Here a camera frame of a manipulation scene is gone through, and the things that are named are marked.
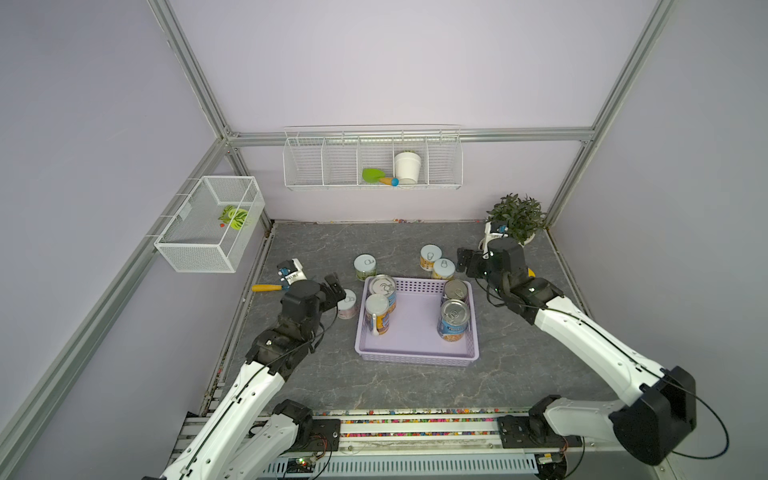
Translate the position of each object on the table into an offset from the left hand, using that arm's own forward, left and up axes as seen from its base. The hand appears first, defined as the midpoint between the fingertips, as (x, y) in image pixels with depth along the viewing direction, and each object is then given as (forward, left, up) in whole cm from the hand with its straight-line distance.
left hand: (324, 281), depth 75 cm
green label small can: (+18, -9, -19) cm, 28 cm away
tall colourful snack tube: (-4, -13, -11) cm, 17 cm away
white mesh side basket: (+19, +32, +3) cm, 37 cm away
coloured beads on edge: (-29, -22, -25) cm, 44 cm away
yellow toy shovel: (+13, -67, -23) cm, 72 cm away
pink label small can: (+2, -3, -19) cm, 19 cm away
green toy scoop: (+40, -14, +2) cm, 42 cm away
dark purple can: (+3, -37, -13) cm, 39 cm away
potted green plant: (+22, -60, -3) cm, 64 cm away
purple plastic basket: (-5, -23, -24) cm, 34 cm away
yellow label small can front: (+14, -35, -18) cm, 42 cm away
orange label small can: (+21, -32, -19) cm, 43 cm away
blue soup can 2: (-7, -34, -14) cm, 37 cm away
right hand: (+7, -39, +1) cm, 40 cm away
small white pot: (+35, -24, +8) cm, 44 cm away
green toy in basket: (+21, +27, +6) cm, 35 cm away
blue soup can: (+6, -15, -13) cm, 21 cm away
